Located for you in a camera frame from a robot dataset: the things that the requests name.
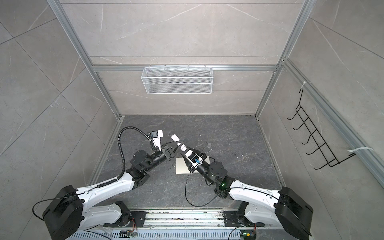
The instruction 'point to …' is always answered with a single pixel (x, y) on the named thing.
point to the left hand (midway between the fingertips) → (182, 140)
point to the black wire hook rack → (322, 147)
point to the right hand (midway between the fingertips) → (186, 148)
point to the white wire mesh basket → (174, 80)
